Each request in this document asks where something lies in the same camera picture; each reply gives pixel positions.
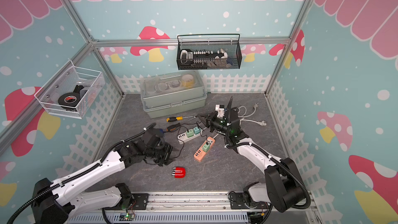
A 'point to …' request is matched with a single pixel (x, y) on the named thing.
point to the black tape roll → (68, 100)
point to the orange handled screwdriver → (172, 127)
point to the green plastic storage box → (169, 94)
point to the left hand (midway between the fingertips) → (178, 155)
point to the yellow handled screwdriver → (178, 118)
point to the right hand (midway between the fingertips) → (196, 114)
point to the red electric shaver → (179, 172)
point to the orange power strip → (199, 155)
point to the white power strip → (183, 137)
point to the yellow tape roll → (187, 81)
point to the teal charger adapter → (196, 130)
